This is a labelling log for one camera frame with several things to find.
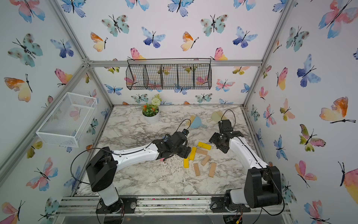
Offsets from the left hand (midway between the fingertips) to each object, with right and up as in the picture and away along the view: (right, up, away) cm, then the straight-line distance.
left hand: (187, 147), depth 85 cm
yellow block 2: (+12, -1, +11) cm, 16 cm away
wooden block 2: (+15, -14, +2) cm, 21 cm away
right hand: (+18, +3, +2) cm, 18 cm away
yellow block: (-1, -11, +4) cm, 11 cm away
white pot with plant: (-25, +22, +11) cm, 35 cm away
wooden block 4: (+9, -5, +9) cm, 14 cm away
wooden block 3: (+12, -9, +5) cm, 16 cm away
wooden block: (+6, -15, 0) cm, 16 cm away
